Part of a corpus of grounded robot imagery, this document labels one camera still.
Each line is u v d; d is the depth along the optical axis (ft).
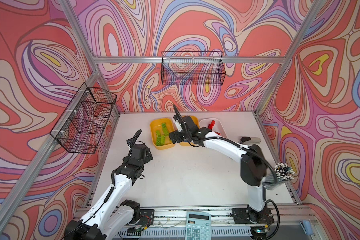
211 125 3.44
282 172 2.31
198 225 2.27
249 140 3.23
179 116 2.43
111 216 1.80
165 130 3.53
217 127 3.53
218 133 3.46
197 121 3.45
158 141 3.26
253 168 1.59
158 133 3.42
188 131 2.18
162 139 3.30
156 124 3.62
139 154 2.00
